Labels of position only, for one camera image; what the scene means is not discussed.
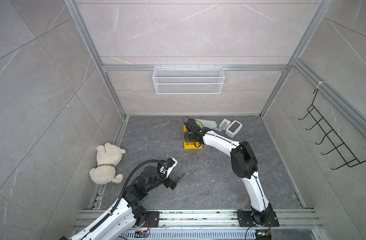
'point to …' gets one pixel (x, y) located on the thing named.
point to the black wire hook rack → (349, 158)
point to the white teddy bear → (107, 156)
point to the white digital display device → (233, 128)
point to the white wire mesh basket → (188, 80)
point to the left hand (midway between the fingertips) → (176, 164)
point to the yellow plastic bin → (188, 143)
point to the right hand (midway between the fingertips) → (187, 135)
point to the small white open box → (224, 124)
